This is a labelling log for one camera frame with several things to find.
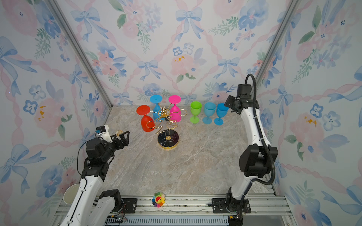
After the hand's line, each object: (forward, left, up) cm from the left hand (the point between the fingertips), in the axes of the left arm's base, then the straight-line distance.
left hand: (122, 132), depth 77 cm
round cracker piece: (+15, +14, -22) cm, 29 cm away
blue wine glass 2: (+7, -19, +6) cm, 22 cm away
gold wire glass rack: (+8, -23, -20) cm, 31 cm away
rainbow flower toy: (-29, -21, -21) cm, 41 cm away
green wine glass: (+27, -42, -7) cm, 50 cm away
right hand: (+20, -63, +5) cm, 67 cm away
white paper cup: (-28, +23, -14) cm, 39 cm away
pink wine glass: (+15, -29, -1) cm, 32 cm away
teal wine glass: (+24, -52, -7) cm, 58 cm away
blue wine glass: (+23, -60, -7) cm, 65 cm away
